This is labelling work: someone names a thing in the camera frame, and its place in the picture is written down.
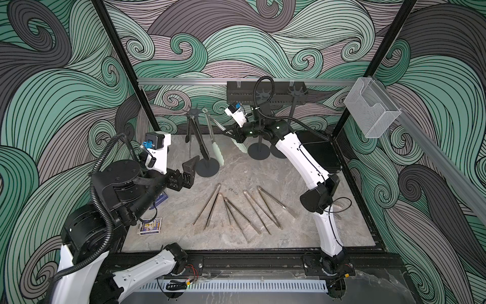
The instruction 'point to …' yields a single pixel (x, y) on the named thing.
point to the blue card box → (162, 197)
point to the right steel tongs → (261, 191)
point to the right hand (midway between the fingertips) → (222, 131)
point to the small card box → (150, 228)
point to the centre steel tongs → (245, 226)
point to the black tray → (322, 150)
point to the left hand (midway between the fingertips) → (182, 150)
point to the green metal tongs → (239, 145)
